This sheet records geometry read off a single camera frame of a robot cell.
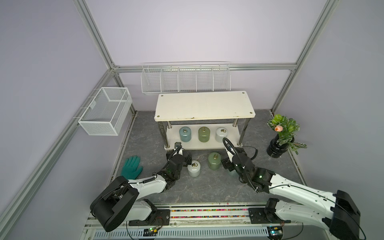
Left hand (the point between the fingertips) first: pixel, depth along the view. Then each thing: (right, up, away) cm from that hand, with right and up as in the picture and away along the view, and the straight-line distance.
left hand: (182, 151), depth 88 cm
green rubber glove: (-32, -11, +2) cm, 34 cm away
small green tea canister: (+13, +11, +4) cm, 17 cm away
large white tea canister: (+7, -10, -5) cm, 13 cm away
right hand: (+26, +2, -8) cm, 27 cm away
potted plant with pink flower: (+53, +14, -14) cm, 57 cm away
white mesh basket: (-42, +22, -5) cm, 48 cm away
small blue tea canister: (+2, +10, +3) cm, 11 cm away
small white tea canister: (+23, +11, +2) cm, 26 cm away
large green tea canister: (+19, -5, -3) cm, 20 cm away
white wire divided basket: (+1, +48, +11) cm, 49 cm away
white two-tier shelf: (+13, +19, +28) cm, 36 cm away
